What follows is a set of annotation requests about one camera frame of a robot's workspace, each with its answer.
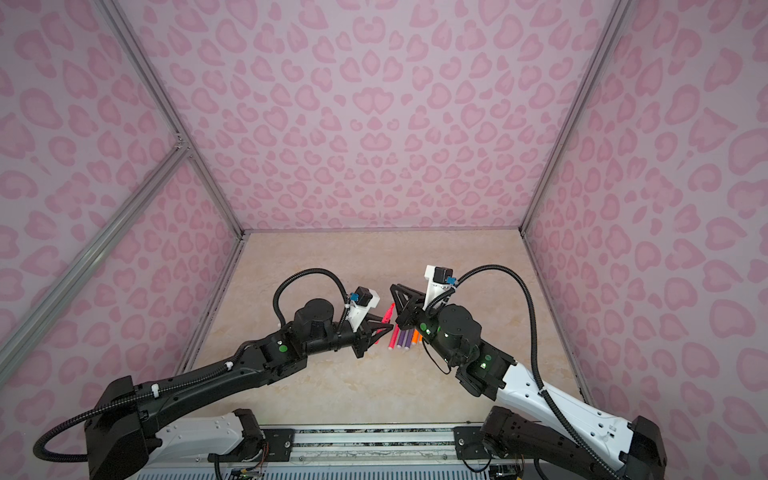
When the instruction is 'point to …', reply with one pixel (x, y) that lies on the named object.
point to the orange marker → (415, 337)
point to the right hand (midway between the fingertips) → (391, 288)
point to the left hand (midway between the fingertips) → (392, 321)
